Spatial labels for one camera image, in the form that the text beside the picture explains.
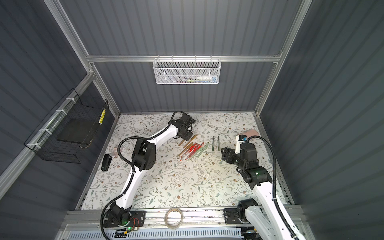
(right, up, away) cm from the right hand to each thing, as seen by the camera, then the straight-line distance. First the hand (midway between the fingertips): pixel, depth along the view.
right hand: (231, 150), depth 77 cm
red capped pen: (-23, -6, +19) cm, 31 cm away
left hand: (-22, +6, +26) cm, 35 cm away
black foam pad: (-79, +11, -2) cm, 80 cm away
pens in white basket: (-16, +42, +14) cm, 47 cm away
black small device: (-73, -9, +13) cm, 75 cm away
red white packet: (-71, -5, +19) cm, 74 cm away
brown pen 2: (-24, -2, +22) cm, 33 cm away
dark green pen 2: (-3, +1, +25) cm, 25 cm away
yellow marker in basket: (-71, +18, +6) cm, 74 cm away
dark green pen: (-6, 0, +25) cm, 25 cm away
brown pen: (-22, +3, +25) cm, 33 cm away
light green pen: (-15, -3, +22) cm, 26 cm away
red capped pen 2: (-19, -4, +22) cm, 29 cm away
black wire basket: (-82, +6, -16) cm, 84 cm away
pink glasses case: (+21, +8, +28) cm, 36 cm away
